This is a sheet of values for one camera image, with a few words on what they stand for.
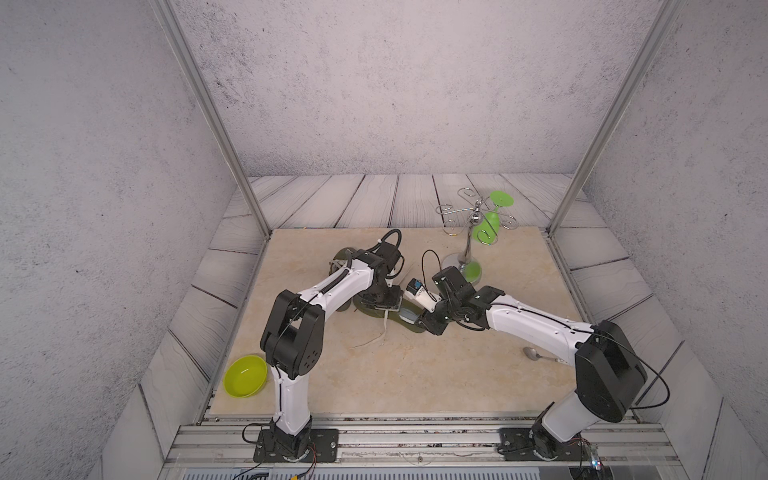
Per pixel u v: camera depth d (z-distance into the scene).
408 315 0.89
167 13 0.70
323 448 0.73
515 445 0.73
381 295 0.78
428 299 0.74
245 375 0.84
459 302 0.65
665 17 0.71
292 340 0.50
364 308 0.91
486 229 0.83
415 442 0.75
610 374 0.44
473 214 0.87
